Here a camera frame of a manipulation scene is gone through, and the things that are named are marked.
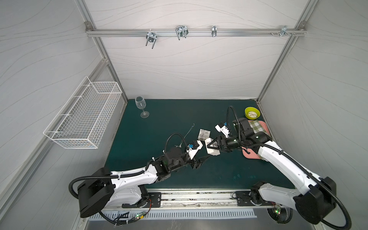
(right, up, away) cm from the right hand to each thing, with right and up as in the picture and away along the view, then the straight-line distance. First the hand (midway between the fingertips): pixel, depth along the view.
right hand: (210, 147), depth 72 cm
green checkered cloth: (+38, +8, +30) cm, 49 cm away
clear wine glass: (-46, +24, +29) cm, 59 cm away
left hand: (-3, -2, -2) cm, 4 cm away
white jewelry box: (0, -1, -5) cm, 5 cm away
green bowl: (+38, +17, +35) cm, 54 cm away
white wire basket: (-63, +15, -3) cm, 65 cm away
